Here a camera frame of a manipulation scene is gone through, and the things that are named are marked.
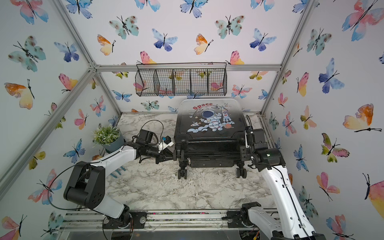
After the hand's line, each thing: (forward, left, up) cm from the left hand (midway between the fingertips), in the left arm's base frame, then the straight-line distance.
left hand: (175, 155), depth 85 cm
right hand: (-4, -39, +13) cm, 41 cm away
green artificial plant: (+11, +41, +4) cm, 43 cm away
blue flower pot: (+8, +37, -2) cm, 38 cm away
